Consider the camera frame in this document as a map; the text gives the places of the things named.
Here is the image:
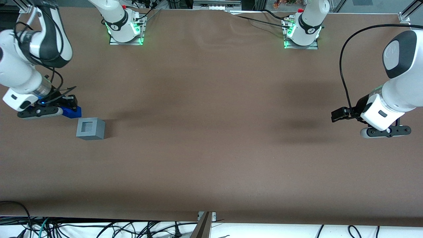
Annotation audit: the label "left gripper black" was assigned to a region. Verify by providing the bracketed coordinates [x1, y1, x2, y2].
[331, 94, 377, 123]

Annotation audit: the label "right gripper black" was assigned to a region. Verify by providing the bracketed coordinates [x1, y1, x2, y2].
[34, 90, 79, 110]

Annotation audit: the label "blue plastic part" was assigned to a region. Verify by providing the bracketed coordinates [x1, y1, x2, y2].
[62, 106, 82, 119]

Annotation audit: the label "gray square base block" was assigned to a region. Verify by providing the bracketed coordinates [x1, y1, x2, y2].
[76, 117, 106, 140]

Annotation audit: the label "brown table cover sheet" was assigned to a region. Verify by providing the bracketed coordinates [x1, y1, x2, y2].
[0, 6, 423, 227]

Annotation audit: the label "grey slanted metal beam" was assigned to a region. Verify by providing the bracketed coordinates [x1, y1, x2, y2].
[190, 212, 213, 238]

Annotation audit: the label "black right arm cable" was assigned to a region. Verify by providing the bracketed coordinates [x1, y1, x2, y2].
[13, 6, 77, 100]

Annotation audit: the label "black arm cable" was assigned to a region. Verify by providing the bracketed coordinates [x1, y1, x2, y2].
[13, 6, 77, 100]
[339, 24, 423, 115]

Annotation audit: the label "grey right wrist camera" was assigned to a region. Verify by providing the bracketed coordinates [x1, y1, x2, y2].
[17, 106, 64, 119]

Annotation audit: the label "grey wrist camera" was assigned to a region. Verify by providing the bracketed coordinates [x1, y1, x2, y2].
[360, 125, 412, 139]
[17, 106, 64, 119]

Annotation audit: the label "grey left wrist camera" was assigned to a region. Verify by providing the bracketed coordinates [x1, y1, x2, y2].
[360, 125, 412, 139]

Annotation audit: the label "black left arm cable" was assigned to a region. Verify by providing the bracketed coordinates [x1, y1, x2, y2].
[339, 24, 423, 115]

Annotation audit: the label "black looped floor cable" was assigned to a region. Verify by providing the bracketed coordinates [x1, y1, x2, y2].
[0, 200, 32, 238]

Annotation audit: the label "black base connector cable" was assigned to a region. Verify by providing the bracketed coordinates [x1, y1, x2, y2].
[132, 0, 162, 21]

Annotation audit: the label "short black table cable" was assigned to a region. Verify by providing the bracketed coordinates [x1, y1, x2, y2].
[263, 9, 287, 20]

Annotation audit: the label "aluminium frame profile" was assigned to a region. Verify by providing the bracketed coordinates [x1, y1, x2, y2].
[402, 0, 423, 17]

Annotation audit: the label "long black table cable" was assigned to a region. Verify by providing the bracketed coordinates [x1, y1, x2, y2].
[235, 15, 288, 28]

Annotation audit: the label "teal floor cable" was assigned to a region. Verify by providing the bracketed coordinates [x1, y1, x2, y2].
[36, 218, 51, 238]

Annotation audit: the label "grey metal rail fixture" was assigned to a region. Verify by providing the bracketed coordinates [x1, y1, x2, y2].
[193, 0, 242, 11]

